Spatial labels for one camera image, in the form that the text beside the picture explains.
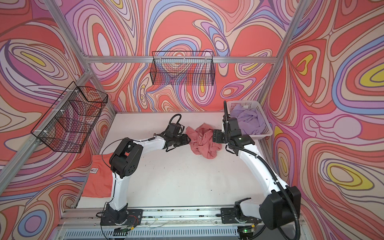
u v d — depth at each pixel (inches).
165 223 28.6
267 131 38.8
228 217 28.9
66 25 29.1
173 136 31.7
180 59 34.1
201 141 36.4
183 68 38.1
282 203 15.4
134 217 28.4
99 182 33.1
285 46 32.4
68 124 30.9
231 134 23.4
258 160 18.9
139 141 23.8
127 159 21.6
